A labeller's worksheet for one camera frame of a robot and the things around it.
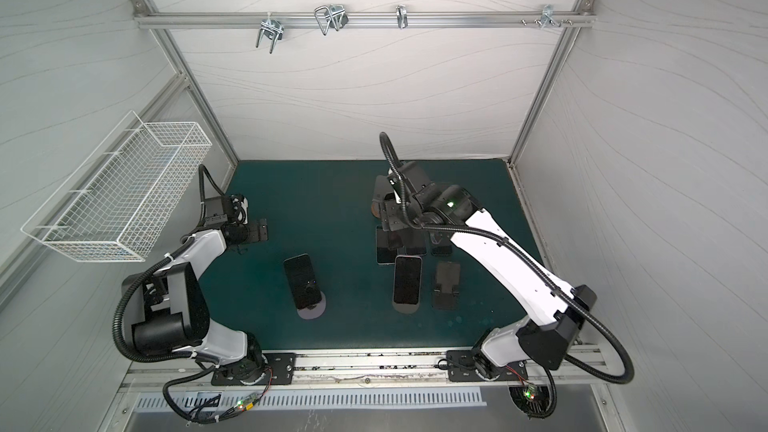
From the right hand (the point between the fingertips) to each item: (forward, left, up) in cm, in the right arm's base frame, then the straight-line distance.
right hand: (399, 202), depth 72 cm
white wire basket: (-7, +65, +5) cm, 66 cm away
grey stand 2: (-16, -3, -30) cm, 34 cm away
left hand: (+5, +46, -21) cm, 50 cm away
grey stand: (-18, +23, -29) cm, 41 cm away
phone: (-14, +25, -18) cm, 34 cm away
